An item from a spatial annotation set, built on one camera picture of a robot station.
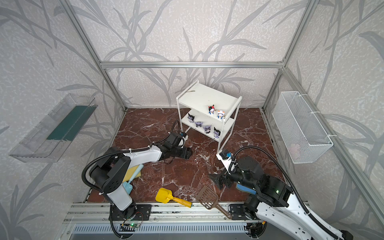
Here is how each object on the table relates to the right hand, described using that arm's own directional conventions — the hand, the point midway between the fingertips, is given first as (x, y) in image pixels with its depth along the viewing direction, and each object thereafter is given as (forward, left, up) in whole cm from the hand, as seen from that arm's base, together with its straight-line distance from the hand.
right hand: (215, 163), depth 66 cm
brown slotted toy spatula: (-10, +3, -23) cm, 25 cm away
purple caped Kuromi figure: (+21, +3, -3) cm, 22 cm away
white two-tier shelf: (+22, +3, +10) cm, 24 cm away
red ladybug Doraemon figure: (+22, +1, +12) cm, 25 cm away
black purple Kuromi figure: (+30, +13, -4) cm, 33 cm away
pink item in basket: (+8, -40, -3) cm, 41 cm away
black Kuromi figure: (+18, -2, -3) cm, 19 cm away
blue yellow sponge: (-5, -17, -23) cm, 29 cm away
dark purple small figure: (+26, +8, -4) cm, 27 cm away
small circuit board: (-22, +39, -22) cm, 50 cm away
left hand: (+18, +13, -19) cm, 29 cm away
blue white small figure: (+18, -3, +13) cm, 22 cm away
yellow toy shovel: (-8, +26, -21) cm, 34 cm away
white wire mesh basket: (+5, -36, +12) cm, 38 cm away
